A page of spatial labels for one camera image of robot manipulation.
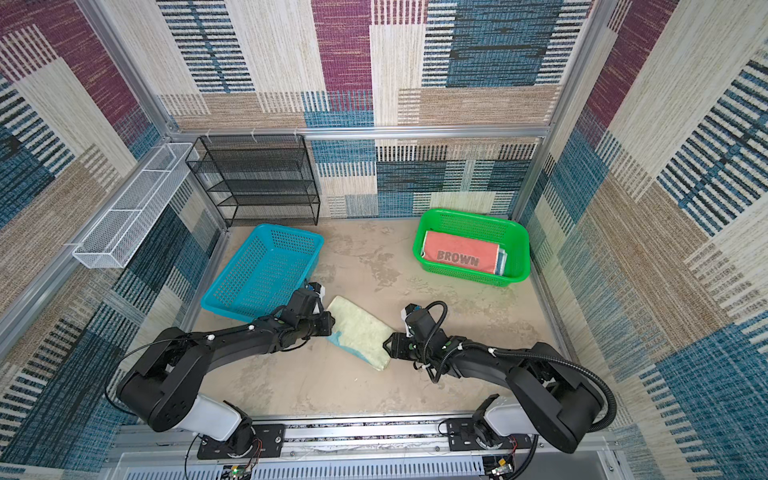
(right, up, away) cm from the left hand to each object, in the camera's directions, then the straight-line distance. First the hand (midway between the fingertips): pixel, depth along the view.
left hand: (335, 316), depth 92 cm
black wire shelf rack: (-31, +45, +19) cm, 58 cm away
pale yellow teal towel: (+7, -4, -2) cm, 9 cm away
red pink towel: (+43, +19, +11) cm, 48 cm away
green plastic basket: (+59, +25, +13) cm, 65 cm away
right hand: (+17, -9, -5) cm, 20 cm away
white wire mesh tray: (-48, +22, -21) cm, 57 cm away
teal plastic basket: (-27, +12, +14) cm, 32 cm away
